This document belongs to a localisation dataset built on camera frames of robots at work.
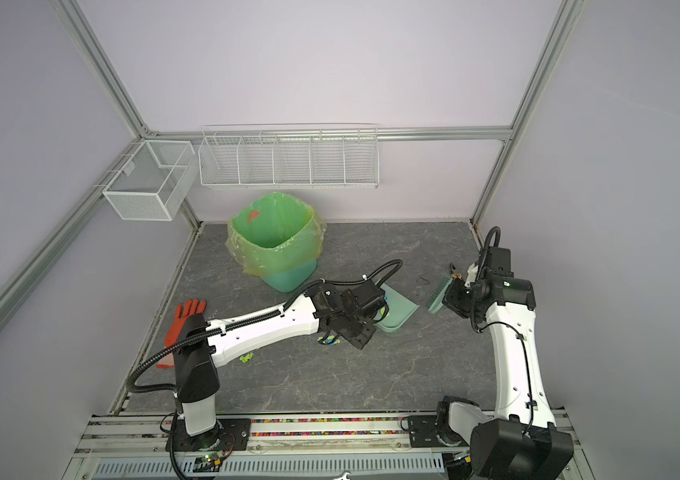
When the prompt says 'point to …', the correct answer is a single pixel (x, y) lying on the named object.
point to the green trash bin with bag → (278, 238)
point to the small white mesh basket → (155, 181)
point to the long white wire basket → (290, 155)
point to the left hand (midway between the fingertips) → (362, 338)
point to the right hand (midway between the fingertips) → (452, 303)
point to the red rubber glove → (175, 329)
